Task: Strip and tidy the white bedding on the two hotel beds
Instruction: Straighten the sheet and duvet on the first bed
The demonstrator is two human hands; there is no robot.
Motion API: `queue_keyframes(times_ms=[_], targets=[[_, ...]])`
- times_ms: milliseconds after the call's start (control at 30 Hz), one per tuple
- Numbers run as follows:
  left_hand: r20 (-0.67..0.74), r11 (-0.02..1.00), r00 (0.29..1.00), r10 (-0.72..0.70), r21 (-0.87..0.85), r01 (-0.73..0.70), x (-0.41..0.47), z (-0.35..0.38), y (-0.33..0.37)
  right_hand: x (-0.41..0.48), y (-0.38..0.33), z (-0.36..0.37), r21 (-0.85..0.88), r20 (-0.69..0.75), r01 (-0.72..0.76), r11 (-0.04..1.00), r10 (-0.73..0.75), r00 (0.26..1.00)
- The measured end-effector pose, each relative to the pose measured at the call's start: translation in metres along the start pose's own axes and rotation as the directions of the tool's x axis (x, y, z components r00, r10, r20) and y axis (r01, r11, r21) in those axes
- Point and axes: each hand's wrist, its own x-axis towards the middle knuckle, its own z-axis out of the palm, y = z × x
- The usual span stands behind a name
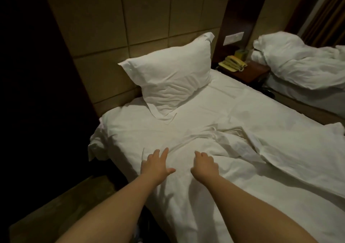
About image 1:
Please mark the person's right hand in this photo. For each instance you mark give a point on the person's right hand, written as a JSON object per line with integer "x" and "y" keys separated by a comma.
{"x": 205, "y": 167}

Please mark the person's left hand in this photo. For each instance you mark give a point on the person's left hand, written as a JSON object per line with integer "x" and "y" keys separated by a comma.
{"x": 156, "y": 167}

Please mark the white pillow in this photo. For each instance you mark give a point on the white pillow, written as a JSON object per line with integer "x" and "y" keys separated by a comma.
{"x": 172, "y": 73}

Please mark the person's left forearm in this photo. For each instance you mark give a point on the person's left forearm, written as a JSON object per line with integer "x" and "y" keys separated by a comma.
{"x": 113, "y": 213}

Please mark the person's right forearm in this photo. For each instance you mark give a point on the person's right forearm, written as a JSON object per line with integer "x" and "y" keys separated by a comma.
{"x": 253, "y": 213}

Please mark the reddish wooden nightstand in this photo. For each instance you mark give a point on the reddish wooden nightstand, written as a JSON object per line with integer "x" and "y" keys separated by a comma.
{"x": 253, "y": 74}

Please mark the yellow telephone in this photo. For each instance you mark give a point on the yellow telephone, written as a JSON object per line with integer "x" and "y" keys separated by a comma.
{"x": 233, "y": 64}

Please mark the pale green box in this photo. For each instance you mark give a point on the pale green box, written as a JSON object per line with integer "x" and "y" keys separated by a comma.
{"x": 242, "y": 53}

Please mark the dark wooden column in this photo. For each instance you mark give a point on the dark wooden column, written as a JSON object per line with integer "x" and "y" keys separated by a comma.
{"x": 32, "y": 89}
{"x": 304, "y": 5}

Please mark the beige padded headboard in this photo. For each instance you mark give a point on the beige padded headboard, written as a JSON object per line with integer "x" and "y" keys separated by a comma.
{"x": 108, "y": 19}

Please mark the brown curtain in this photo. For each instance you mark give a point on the brown curtain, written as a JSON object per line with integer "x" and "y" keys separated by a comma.
{"x": 331, "y": 19}

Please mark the white switch panel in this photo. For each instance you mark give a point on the white switch panel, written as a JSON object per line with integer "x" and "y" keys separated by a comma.
{"x": 234, "y": 38}

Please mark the dark wooden wall panel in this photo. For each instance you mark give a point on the dark wooden wall panel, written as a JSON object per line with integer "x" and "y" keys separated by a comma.
{"x": 242, "y": 8}

